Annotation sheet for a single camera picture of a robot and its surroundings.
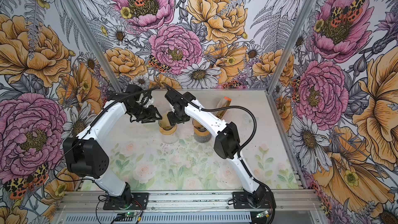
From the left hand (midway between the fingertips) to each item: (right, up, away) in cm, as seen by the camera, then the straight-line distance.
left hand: (157, 123), depth 82 cm
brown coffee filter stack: (+39, +11, +24) cm, 47 cm away
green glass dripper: (+3, 0, +3) cm, 5 cm away
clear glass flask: (+4, -11, +12) cm, 17 cm away
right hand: (+10, -2, +4) cm, 11 cm away
